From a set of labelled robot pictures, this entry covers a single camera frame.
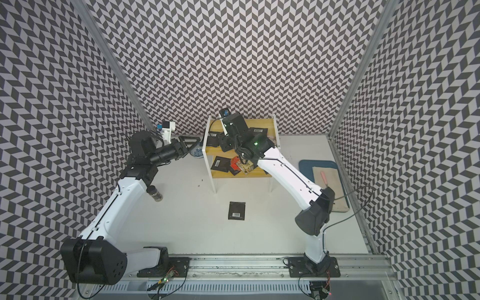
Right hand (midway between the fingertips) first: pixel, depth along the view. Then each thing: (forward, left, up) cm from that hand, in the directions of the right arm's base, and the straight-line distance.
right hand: (226, 137), depth 74 cm
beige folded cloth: (-1, -54, -33) cm, 63 cm away
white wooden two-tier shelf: (-8, +5, +1) cm, 10 cm away
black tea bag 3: (-5, -2, -17) cm, 18 cm away
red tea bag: (-2, -2, -15) cm, 15 cm away
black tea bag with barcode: (-17, -3, -34) cm, 38 cm away
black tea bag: (-1, +5, 0) cm, 5 cm away
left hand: (-4, +10, +1) cm, 11 cm away
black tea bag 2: (-1, +4, -16) cm, 17 cm away
